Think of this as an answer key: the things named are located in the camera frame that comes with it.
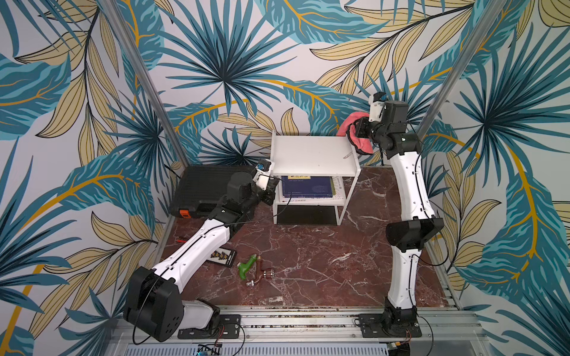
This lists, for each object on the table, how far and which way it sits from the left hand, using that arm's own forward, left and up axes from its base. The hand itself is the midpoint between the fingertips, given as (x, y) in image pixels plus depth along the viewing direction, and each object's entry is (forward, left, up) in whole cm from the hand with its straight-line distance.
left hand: (275, 180), depth 77 cm
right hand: (+20, -30, +12) cm, 38 cm away
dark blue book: (+4, -12, -8) cm, 15 cm away
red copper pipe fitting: (-24, +2, -25) cm, 35 cm away
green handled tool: (-21, +12, -27) cm, 36 cm away
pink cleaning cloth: (+11, -30, +8) cm, 33 cm away
